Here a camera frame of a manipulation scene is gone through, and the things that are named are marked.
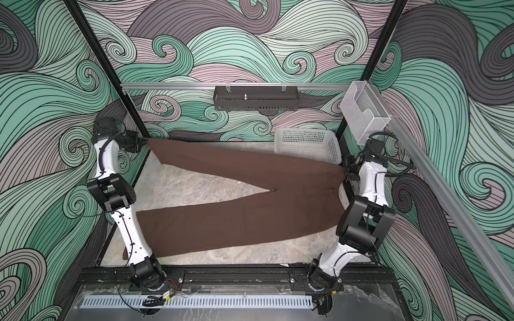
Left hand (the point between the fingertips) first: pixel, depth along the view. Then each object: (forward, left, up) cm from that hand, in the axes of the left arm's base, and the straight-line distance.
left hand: (146, 134), depth 97 cm
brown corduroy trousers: (-27, -68, -17) cm, 75 cm away
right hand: (-16, -95, 0) cm, 96 cm away
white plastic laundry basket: (+13, -90, -16) cm, 92 cm away
